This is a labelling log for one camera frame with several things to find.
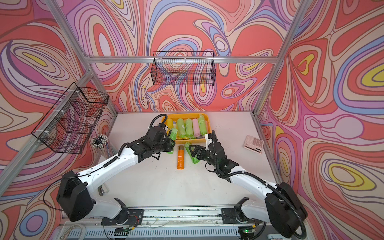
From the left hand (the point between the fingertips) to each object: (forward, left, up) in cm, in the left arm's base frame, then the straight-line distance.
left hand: (176, 144), depth 81 cm
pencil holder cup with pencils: (+2, +44, -2) cm, 44 cm away
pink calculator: (+9, -51, -15) cm, 53 cm away
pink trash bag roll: (+18, -12, -8) cm, 23 cm away
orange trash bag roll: (-1, -2, -14) cm, 14 cm away
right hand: (-3, -10, -4) cm, 11 cm away
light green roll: (+17, -7, -8) cm, 20 cm away
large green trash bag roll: (+23, -16, -7) cm, 29 cm away
